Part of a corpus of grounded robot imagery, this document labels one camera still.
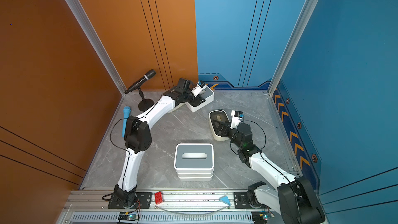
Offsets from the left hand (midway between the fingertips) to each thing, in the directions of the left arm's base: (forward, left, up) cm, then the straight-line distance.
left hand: (202, 94), depth 96 cm
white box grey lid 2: (-39, +3, -3) cm, 39 cm away
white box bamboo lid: (-45, +3, -7) cm, 45 cm away
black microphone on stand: (+5, +42, -15) cm, 44 cm away
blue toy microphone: (-3, +53, -15) cm, 55 cm away
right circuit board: (-60, -28, -17) cm, 68 cm away
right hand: (-20, -9, 0) cm, 22 cm away
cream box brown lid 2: (-8, -11, -11) cm, 17 cm away
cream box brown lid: (-20, +12, +13) cm, 27 cm away
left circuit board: (-61, +34, -18) cm, 72 cm away
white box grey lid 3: (-45, +3, -12) cm, 47 cm away
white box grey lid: (+1, -3, 0) cm, 3 cm away
